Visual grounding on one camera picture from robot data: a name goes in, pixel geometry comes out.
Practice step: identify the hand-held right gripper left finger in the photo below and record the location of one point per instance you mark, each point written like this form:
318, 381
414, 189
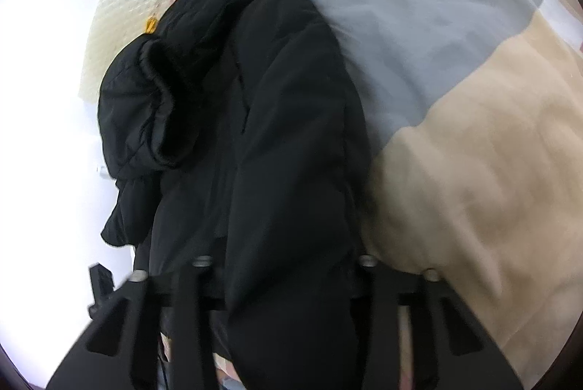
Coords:
196, 299

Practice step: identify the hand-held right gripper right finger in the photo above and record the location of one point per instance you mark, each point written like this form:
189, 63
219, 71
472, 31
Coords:
378, 299

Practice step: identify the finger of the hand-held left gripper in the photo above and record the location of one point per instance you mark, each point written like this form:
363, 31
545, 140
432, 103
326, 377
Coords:
102, 285

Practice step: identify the black puffer jacket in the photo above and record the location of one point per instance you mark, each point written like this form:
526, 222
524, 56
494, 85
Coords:
255, 144

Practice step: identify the checkered pastel quilt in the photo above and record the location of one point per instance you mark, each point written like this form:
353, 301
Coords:
455, 121

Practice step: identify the yellow pillow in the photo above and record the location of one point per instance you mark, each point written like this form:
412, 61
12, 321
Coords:
150, 26

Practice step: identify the cream quilted headboard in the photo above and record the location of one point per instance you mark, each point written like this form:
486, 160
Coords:
123, 7

